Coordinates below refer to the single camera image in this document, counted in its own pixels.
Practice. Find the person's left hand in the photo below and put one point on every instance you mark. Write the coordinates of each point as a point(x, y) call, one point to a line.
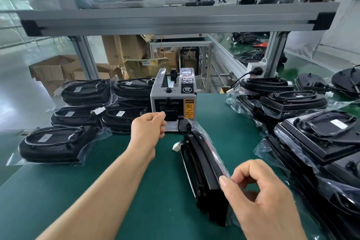
point(147, 136)

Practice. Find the person's right hand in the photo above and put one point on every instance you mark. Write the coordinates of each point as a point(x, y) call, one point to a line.
point(270, 209)

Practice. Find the group of bagged black lamps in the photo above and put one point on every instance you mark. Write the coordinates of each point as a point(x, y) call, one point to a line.
point(304, 130)

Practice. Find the unbagged black lamps with cables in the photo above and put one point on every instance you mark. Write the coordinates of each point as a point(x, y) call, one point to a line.
point(332, 82)

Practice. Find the person's left forearm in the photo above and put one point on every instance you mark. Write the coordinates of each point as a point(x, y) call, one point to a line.
point(95, 200)

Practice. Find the grey tape dispenser machine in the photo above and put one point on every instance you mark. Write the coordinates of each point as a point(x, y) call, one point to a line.
point(171, 96)

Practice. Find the grey metal shelf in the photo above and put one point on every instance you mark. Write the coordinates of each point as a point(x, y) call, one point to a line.
point(174, 19)

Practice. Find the white power socket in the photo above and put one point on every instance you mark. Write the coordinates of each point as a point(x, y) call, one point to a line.
point(256, 70)

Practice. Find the white flat scale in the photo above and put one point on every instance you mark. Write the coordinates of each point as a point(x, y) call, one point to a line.
point(129, 1)

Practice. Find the black phone on shelf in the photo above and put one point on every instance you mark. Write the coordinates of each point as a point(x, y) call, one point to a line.
point(199, 3)

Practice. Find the white handset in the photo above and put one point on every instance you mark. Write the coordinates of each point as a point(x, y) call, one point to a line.
point(85, 1)

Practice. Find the window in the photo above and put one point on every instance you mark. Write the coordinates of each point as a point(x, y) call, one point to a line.
point(14, 6)

